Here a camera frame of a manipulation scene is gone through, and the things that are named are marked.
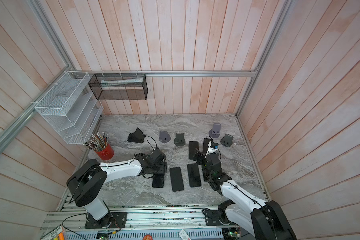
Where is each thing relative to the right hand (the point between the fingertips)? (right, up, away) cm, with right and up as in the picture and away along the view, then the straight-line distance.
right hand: (201, 149), depth 86 cm
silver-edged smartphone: (+7, +1, +20) cm, 21 cm away
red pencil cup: (-58, -3, +4) cm, 58 cm away
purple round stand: (+13, +10, +18) cm, 24 cm away
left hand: (-24, -13, +4) cm, 27 cm away
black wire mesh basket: (-56, +43, +20) cm, 73 cm away
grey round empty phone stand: (+20, +4, +14) cm, 25 cm away
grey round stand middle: (-12, +4, +16) cm, 21 cm away
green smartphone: (-25, -17, -2) cm, 31 cm away
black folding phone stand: (-42, +7, +15) cm, 45 cm away
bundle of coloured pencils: (-59, +5, -4) cm, 59 cm away
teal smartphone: (-3, +1, +17) cm, 18 cm away
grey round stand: (-23, +7, +16) cm, 29 cm away
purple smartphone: (-14, -18, +2) cm, 23 cm away
